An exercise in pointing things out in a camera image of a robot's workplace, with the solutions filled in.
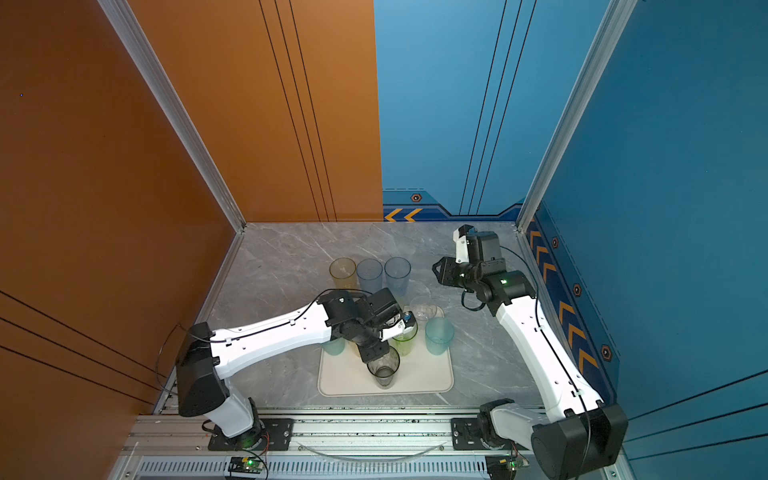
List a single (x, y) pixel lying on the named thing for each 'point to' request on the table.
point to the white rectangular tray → (420, 372)
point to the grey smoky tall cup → (385, 367)
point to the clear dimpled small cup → (417, 292)
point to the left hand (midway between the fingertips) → (383, 343)
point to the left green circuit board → (246, 464)
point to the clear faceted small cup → (424, 307)
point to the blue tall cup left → (369, 273)
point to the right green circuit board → (504, 467)
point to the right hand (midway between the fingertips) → (436, 267)
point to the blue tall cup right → (397, 271)
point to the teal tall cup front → (439, 333)
